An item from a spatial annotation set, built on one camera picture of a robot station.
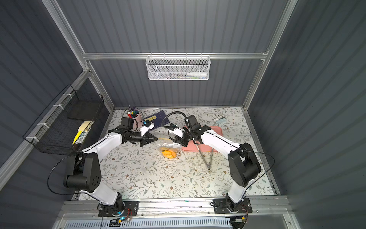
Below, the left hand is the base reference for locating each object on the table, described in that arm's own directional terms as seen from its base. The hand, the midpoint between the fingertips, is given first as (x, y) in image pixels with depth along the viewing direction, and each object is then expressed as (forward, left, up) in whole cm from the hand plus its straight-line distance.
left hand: (157, 140), depth 85 cm
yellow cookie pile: (-4, -6, -11) cm, 13 cm away
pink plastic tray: (+2, -23, -12) cm, 26 cm away
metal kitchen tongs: (-12, -31, -12) cm, 36 cm away
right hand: (+2, -13, 0) cm, 13 cm away
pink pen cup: (+22, +19, -1) cm, 29 cm away
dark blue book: (+28, +5, -13) cm, 31 cm away
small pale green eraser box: (+24, -44, -11) cm, 51 cm away
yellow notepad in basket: (-7, +31, +19) cm, 37 cm away
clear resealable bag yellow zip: (-1, -4, -3) cm, 5 cm away
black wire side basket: (-2, +46, +15) cm, 48 cm away
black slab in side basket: (+12, +41, +14) cm, 45 cm away
